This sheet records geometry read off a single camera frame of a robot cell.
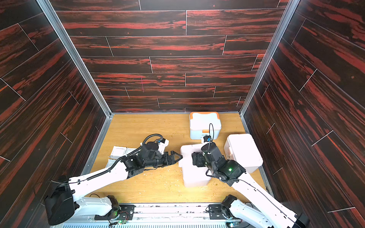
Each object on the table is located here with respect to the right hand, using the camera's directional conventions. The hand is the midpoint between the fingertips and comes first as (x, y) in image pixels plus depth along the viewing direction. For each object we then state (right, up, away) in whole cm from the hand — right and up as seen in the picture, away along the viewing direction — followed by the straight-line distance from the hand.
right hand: (201, 152), depth 75 cm
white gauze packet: (-55, -4, +21) cm, 58 cm away
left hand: (-12, -3, -2) cm, 12 cm away
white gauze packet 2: (-47, -3, +21) cm, 51 cm away
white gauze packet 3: (-58, -10, +17) cm, 61 cm away
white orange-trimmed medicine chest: (+5, +16, +20) cm, 26 cm away
